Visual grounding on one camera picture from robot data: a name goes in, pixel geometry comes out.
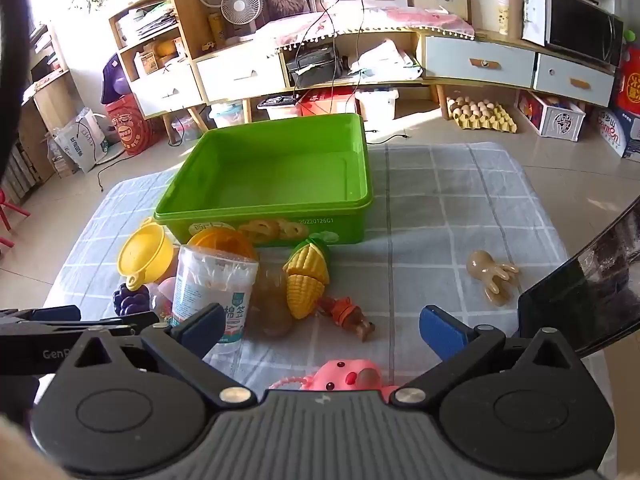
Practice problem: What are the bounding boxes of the black bag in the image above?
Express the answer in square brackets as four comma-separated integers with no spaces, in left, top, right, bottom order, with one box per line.
[287,46,346,90]

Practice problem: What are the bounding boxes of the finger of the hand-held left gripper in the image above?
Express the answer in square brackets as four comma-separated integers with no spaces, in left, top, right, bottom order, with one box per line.
[0,305,82,328]
[30,311,161,341]

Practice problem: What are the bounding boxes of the white crumpled cloth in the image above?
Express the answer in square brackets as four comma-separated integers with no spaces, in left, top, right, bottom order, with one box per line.
[347,37,421,81]

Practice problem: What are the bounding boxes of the purple plastic seat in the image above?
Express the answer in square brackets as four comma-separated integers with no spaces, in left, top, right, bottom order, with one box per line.
[100,52,133,106]

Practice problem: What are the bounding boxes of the white cabinet drawer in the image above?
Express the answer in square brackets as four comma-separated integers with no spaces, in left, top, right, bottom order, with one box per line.
[422,35,536,86]
[132,67,201,118]
[195,50,288,103]
[534,54,616,106]

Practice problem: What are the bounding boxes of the orange toy bowl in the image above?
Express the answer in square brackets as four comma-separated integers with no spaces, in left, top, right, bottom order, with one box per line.
[187,227,260,263]

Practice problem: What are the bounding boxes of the red gift box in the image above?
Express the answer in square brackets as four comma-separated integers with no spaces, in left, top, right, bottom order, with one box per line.
[612,55,640,121]

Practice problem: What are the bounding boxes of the teal lidded container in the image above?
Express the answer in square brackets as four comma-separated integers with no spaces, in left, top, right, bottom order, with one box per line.
[210,101,246,130]

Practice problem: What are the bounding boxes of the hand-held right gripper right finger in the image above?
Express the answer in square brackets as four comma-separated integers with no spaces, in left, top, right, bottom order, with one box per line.
[390,305,586,408]

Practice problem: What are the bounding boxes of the small white desk fan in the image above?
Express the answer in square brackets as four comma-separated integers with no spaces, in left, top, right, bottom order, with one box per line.
[220,0,264,41]

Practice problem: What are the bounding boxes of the clear cotton swab jar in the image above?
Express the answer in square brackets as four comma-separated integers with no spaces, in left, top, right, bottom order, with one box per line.
[170,244,260,356]

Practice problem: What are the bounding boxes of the green plastic bin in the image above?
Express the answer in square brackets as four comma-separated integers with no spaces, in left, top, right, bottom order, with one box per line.
[152,112,375,247]

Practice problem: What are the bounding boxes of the yellow toy corn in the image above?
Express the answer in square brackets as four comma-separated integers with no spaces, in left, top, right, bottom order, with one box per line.
[282,239,331,321]

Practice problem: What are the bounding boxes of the yellow canister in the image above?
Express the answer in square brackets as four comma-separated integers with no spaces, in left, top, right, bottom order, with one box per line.
[207,12,226,51]

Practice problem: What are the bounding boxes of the red storage box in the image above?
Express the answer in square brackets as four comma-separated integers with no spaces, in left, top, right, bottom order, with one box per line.
[300,89,358,117]

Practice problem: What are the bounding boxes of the pink fringed cloth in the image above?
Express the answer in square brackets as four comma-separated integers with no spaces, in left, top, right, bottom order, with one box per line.
[267,7,476,58]

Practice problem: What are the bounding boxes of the yellow egg tray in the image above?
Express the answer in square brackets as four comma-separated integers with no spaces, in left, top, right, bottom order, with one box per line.
[445,96,518,133]

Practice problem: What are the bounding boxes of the beige octopus toy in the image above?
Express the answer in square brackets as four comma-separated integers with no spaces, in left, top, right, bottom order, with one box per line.
[466,249,521,306]

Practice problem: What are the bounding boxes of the white printed carton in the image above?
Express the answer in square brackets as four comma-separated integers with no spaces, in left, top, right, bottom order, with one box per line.
[517,89,586,142]

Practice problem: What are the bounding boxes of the pink card box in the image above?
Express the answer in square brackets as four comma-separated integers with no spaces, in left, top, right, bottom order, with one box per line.
[149,277,177,321]

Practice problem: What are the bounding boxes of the red plastic chair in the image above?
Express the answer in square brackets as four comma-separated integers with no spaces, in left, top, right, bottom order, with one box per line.
[0,190,16,248]

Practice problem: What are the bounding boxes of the red white carton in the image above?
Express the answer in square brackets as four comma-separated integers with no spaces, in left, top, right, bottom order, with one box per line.
[590,105,640,158]

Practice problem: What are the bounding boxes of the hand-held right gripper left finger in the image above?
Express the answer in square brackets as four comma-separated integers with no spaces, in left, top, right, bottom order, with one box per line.
[57,304,256,409]

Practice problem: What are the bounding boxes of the purple toy grapes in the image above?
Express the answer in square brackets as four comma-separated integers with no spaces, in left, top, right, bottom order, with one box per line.
[112,282,151,317]

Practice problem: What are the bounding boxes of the brown orange toy figure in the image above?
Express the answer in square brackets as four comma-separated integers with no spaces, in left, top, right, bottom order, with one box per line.
[319,296,377,343]

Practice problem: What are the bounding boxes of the black tablet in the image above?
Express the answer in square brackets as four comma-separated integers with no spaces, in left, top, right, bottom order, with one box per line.
[517,205,640,361]

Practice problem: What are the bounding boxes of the pink animal toy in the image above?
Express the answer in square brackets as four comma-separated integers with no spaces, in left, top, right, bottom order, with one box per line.
[267,358,401,403]

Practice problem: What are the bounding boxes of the wooden shelf cabinet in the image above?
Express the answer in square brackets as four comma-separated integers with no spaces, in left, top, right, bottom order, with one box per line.
[108,0,216,143]

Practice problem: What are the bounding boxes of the small cardboard box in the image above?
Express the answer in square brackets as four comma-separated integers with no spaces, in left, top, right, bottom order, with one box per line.
[136,47,160,75]

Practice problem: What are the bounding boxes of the white printed bag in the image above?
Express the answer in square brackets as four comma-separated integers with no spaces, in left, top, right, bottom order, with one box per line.
[47,107,111,173]

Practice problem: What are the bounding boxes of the white storage box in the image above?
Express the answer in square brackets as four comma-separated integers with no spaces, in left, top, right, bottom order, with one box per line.
[356,87,400,122]

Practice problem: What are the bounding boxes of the black microwave oven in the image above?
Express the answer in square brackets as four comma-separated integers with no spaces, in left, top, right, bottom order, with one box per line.
[522,0,626,68]

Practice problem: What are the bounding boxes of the wooden desk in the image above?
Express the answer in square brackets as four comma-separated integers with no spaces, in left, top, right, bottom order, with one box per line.
[20,25,76,181]

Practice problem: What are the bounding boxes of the clear storage box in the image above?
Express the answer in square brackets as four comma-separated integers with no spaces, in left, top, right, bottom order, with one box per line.
[171,114,202,142]

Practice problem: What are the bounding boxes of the red printed bag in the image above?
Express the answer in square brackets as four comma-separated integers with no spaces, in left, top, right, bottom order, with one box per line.
[104,94,163,156]

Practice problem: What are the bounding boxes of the yellow toy bowl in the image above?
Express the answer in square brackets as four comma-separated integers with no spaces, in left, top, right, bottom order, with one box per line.
[117,220,173,291]

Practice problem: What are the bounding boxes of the wooden low cabinet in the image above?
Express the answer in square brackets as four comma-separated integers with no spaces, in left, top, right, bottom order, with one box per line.
[192,27,623,133]

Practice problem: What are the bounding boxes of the black lidded storage box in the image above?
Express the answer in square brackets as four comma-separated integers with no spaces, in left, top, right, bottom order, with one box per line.
[257,92,301,121]

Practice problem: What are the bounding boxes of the stack of papers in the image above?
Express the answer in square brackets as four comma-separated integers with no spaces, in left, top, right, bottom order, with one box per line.
[117,2,178,41]

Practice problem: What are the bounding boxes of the grey checked blanket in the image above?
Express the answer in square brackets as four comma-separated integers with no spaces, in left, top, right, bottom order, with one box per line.
[42,141,576,396]

